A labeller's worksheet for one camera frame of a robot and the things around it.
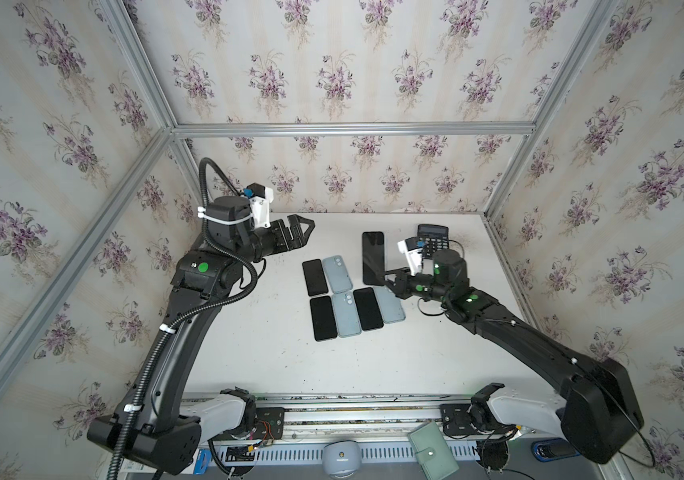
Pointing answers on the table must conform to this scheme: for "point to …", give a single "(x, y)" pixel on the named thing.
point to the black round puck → (494, 454)
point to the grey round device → (342, 459)
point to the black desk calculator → (436, 239)
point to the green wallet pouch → (432, 451)
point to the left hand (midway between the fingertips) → (299, 222)
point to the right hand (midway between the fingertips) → (375, 278)
